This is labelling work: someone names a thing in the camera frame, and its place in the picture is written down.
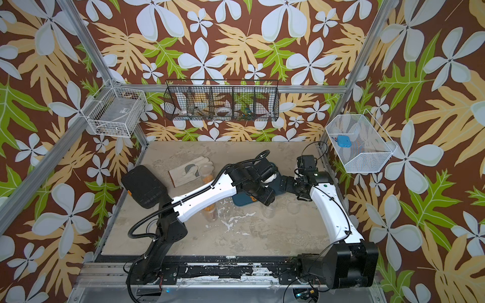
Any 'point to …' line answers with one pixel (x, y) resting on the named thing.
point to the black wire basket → (221, 100)
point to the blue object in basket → (343, 141)
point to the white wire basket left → (115, 111)
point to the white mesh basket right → (371, 147)
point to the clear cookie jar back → (206, 172)
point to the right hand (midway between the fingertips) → (288, 187)
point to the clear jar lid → (293, 207)
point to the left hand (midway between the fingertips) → (270, 194)
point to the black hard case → (144, 186)
